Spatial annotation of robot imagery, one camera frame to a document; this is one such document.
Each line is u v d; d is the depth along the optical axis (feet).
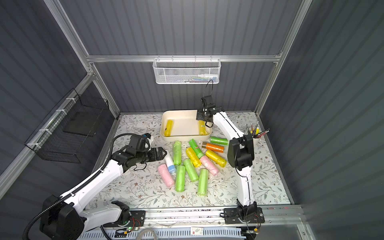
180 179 2.73
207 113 2.34
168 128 3.50
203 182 2.71
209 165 2.90
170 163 2.92
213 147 3.17
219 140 3.27
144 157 2.23
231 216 2.40
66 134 2.37
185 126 3.63
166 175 2.84
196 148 3.16
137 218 2.37
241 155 1.82
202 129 3.45
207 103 2.50
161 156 2.39
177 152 3.08
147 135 2.44
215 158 3.00
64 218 1.25
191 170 2.86
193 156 3.00
